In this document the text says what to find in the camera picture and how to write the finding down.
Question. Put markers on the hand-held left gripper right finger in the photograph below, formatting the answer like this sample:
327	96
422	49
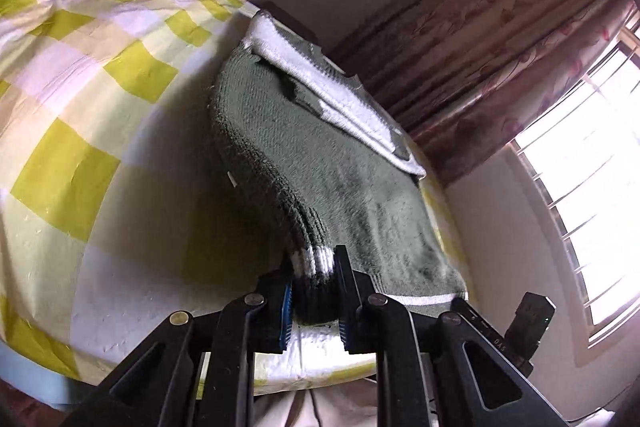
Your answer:
345	302

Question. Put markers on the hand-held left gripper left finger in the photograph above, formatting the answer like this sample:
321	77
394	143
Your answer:
286	312

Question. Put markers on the green knit sweater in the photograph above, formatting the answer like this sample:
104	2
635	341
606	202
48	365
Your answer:
325	167

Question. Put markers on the beige cloth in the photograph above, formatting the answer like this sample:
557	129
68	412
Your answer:
310	407

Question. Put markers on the barred window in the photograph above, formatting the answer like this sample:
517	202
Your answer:
590	207

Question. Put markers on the light blue sheet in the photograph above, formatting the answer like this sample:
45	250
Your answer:
60	399

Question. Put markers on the yellow checkered bed sheet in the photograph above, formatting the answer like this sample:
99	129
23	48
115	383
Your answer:
100	107

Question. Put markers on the dark wooden nightstand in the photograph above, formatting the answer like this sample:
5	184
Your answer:
295	27

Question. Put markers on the pink floral curtain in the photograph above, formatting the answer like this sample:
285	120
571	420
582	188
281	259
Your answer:
475	37

